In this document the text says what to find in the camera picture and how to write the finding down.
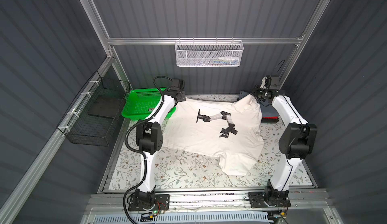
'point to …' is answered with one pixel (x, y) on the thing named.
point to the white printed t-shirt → (231, 131)
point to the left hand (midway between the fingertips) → (178, 95)
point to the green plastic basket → (141, 104)
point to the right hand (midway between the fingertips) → (254, 90)
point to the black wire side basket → (94, 117)
